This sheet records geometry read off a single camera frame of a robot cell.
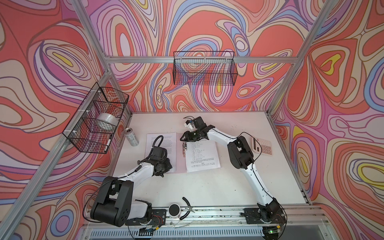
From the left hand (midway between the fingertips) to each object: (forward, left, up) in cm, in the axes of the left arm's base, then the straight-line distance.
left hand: (171, 165), depth 91 cm
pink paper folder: (+4, -5, 0) cm, 6 cm away
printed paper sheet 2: (+6, -19, +2) cm, 20 cm away
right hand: (+17, -7, 0) cm, 18 cm away
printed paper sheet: (+17, +3, 0) cm, 17 cm away
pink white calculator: (+13, -60, +1) cm, 61 cm away
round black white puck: (-25, -4, +4) cm, 26 cm away
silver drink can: (+14, +25, +11) cm, 31 cm away
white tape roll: (+9, +29, +31) cm, 44 cm away
